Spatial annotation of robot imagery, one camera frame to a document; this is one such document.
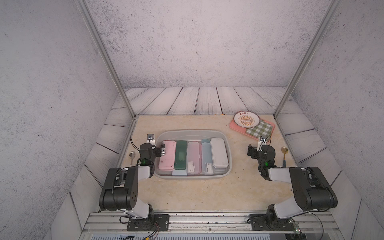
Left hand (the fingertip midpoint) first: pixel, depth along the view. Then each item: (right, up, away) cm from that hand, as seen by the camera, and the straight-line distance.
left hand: (156, 142), depth 94 cm
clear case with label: (+31, -12, -5) cm, 34 cm away
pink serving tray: (+59, +7, +17) cm, 62 cm away
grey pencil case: (+39, -7, -1) cm, 39 cm away
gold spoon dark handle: (+82, -6, +5) cm, 83 cm away
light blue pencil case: (+15, -17, -5) cm, 23 cm away
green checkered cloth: (+74, +8, +17) cm, 76 cm away
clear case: (+23, -9, -3) cm, 25 cm away
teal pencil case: (+31, +1, +7) cm, 32 cm away
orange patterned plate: (+64, +16, +24) cm, 70 cm away
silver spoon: (-16, -8, +2) cm, 18 cm away
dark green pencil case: (+15, -8, -1) cm, 17 cm away
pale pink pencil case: (+8, -11, -3) cm, 14 cm away
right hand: (+64, -1, -1) cm, 64 cm away
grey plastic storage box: (+21, +4, +10) cm, 24 cm away
